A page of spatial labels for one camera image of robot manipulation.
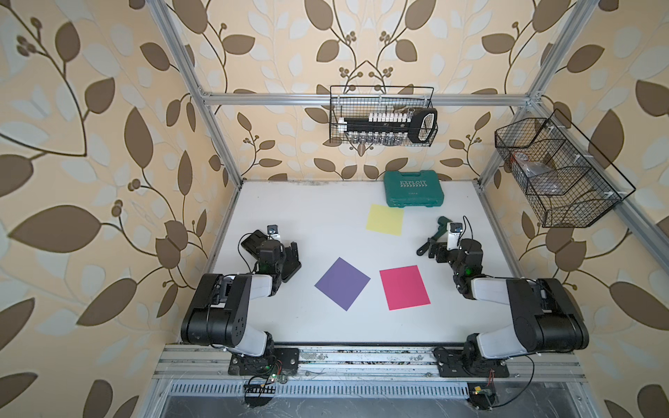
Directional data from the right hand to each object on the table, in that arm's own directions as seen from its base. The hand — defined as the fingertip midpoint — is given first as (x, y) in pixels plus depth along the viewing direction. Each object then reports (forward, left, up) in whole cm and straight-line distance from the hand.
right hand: (443, 238), depth 94 cm
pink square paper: (-15, +16, -6) cm, 23 cm away
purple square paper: (-13, +37, -7) cm, 40 cm away
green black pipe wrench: (+11, -4, -5) cm, 13 cm away
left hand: (+1, +61, 0) cm, 61 cm away
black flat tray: (+2, +71, -2) cm, 71 cm away
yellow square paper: (+14, +19, -7) cm, 25 cm away
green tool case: (+27, +5, -1) cm, 28 cm away
